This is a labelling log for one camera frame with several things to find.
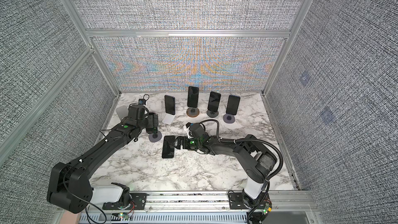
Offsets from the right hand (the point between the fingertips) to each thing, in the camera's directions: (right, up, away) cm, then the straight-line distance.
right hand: (177, 144), depth 86 cm
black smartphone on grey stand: (+22, +24, +14) cm, 35 cm away
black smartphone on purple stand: (+33, +22, +11) cm, 42 cm away
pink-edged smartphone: (-11, +13, -9) cm, 19 cm away
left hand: (-15, +16, +1) cm, 22 cm away
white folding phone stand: (-8, +13, +17) cm, 23 cm away
